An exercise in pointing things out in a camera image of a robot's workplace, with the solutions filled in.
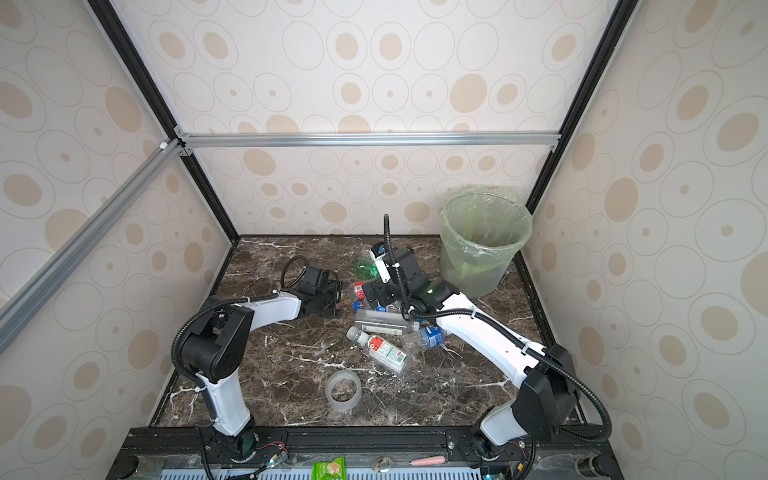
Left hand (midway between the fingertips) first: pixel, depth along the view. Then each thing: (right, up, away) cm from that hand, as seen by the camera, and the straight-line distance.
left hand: (357, 285), depth 96 cm
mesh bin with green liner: (+42, +19, +6) cm, 47 cm away
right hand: (+8, +3, -17) cm, 19 cm away
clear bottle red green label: (+8, -18, -12) cm, 23 cm away
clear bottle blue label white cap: (+23, -14, -9) cm, 28 cm away
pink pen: (+20, -40, -25) cm, 51 cm away
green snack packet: (-3, -41, -28) cm, 49 cm away
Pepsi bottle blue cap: (0, -7, +2) cm, 7 cm away
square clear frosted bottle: (+8, -11, -2) cm, 14 cm away
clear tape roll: (-4, -24, -13) cm, 28 cm away
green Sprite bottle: (+2, +5, +10) cm, 11 cm away
